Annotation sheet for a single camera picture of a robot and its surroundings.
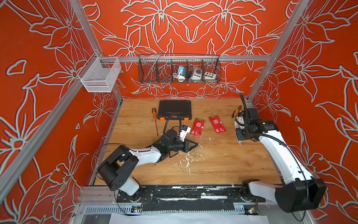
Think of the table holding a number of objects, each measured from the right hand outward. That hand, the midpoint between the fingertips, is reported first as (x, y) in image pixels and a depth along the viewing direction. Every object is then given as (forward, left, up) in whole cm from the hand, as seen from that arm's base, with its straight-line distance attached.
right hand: (239, 133), depth 78 cm
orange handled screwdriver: (+26, +55, -13) cm, 62 cm away
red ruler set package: (+19, +6, -18) cm, 27 cm away
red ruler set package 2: (+15, +21, -17) cm, 31 cm away
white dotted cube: (+38, +15, +13) cm, 43 cm away
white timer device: (+36, +23, +16) cm, 45 cm away
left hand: (-6, +24, -4) cm, 25 cm away
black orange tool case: (+32, +45, -14) cm, 57 cm away
